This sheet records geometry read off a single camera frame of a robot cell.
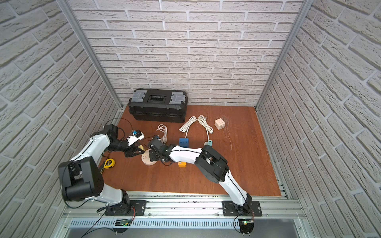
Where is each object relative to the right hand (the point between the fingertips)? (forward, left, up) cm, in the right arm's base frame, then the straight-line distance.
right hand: (154, 154), depth 91 cm
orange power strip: (-7, -17, -1) cm, 19 cm away
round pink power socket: (-3, +5, +1) cm, 6 cm away
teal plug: (+4, -35, +5) cm, 36 cm away
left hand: (+2, +6, +8) cm, 10 cm away
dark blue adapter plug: (+4, -19, +6) cm, 20 cm away
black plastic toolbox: (+29, -2, +15) cm, 32 cm away
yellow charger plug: (0, +5, +10) cm, 11 cm away
